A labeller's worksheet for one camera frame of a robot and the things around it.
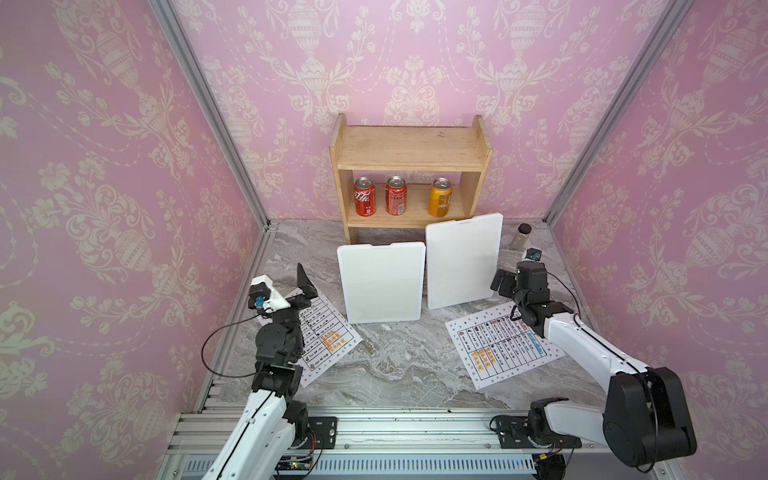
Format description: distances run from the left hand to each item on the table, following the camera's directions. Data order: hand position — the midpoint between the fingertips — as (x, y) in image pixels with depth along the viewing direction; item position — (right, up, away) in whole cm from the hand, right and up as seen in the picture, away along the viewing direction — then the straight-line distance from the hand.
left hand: (286, 272), depth 70 cm
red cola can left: (+17, +21, +16) cm, 31 cm away
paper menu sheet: (+6, -22, +19) cm, 30 cm away
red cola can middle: (+26, +21, +17) cm, 38 cm away
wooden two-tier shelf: (+30, +32, +38) cm, 58 cm away
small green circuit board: (+2, -46, +1) cm, 46 cm away
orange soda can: (+39, +20, +16) cm, 46 cm away
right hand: (+61, -2, +18) cm, 64 cm away
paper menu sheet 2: (+56, -24, +18) cm, 63 cm away
